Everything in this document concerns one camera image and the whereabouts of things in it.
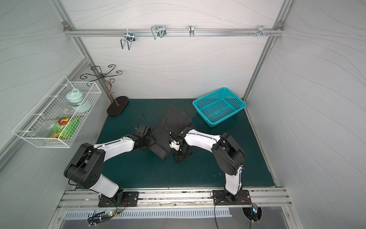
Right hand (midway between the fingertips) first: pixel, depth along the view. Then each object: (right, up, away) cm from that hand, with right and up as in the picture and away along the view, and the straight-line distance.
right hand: (181, 158), depth 86 cm
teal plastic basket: (+31, +34, +32) cm, 56 cm away
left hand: (-18, +9, +7) cm, 21 cm away
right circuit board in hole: (+38, -20, -16) cm, 46 cm away
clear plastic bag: (-59, +21, -24) cm, 68 cm away
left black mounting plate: (-26, -17, -13) cm, 34 cm away
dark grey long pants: (-6, +23, +16) cm, 28 cm away
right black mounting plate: (+22, -18, -11) cm, 30 cm away
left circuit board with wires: (-42, -23, -17) cm, 51 cm away
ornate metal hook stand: (-50, +37, +29) cm, 69 cm away
